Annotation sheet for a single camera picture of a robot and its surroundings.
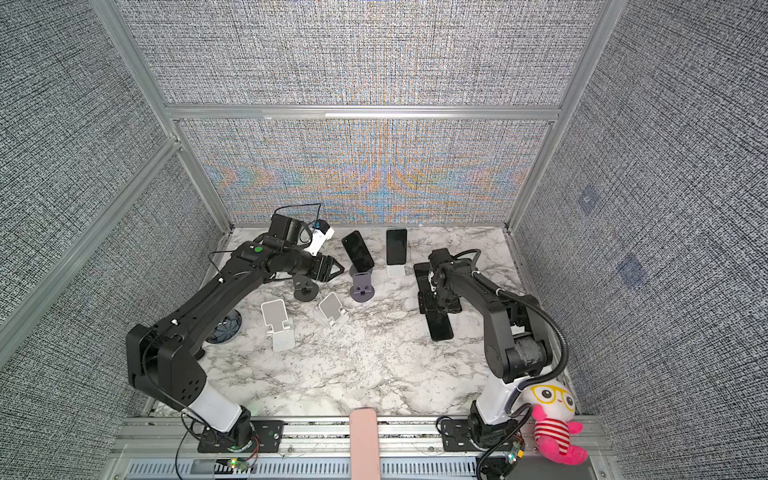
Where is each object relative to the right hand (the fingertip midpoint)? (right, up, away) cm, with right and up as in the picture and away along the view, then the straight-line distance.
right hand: (436, 308), depth 94 cm
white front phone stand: (-33, 0, -2) cm, 33 cm away
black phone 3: (-1, +4, -14) cm, 14 cm away
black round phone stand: (-42, +5, +4) cm, 43 cm away
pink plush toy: (+24, -19, -22) cm, 38 cm away
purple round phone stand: (-23, +5, +2) cm, 24 cm away
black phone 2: (+1, -5, -1) cm, 6 cm away
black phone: (-3, +8, +10) cm, 13 cm away
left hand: (-30, +13, -12) cm, 35 cm away
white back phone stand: (-12, +11, +10) cm, 20 cm away
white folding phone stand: (-45, -4, -8) cm, 46 cm away
